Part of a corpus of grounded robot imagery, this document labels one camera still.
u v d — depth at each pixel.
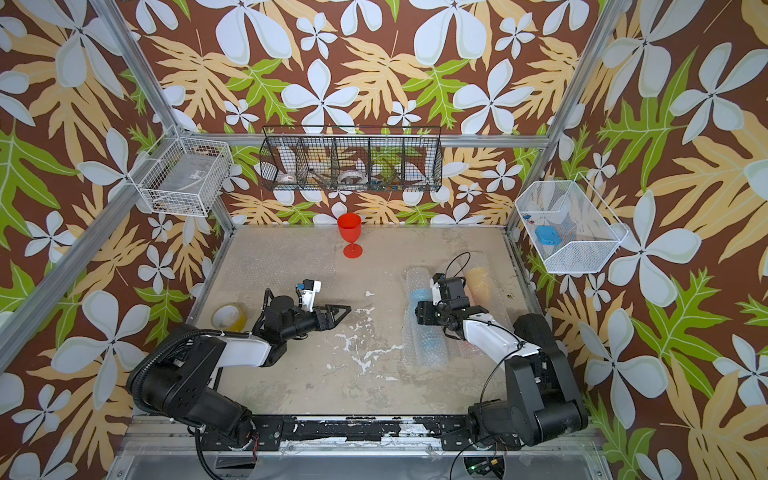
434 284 0.84
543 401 0.42
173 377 0.46
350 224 1.05
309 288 0.82
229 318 0.95
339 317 0.80
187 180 0.86
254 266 1.08
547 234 0.82
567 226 0.84
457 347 0.86
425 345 0.82
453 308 0.70
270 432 0.74
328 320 0.77
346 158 0.97
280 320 0.70
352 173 0.98
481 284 0.94
